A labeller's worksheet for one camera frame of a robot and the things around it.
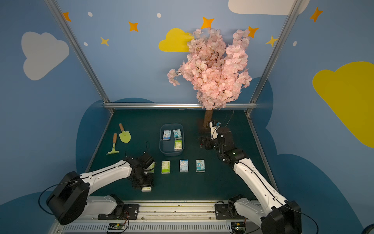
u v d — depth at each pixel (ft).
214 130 2.19
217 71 2.22
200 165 2.93
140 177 2.31
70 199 1.36
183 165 2.92
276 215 1.25
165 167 2.89
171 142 3.30
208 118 3.37
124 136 3.43
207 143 2.26
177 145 3.22
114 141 3.32
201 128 3.62
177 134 3.42
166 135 3.41
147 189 2.62
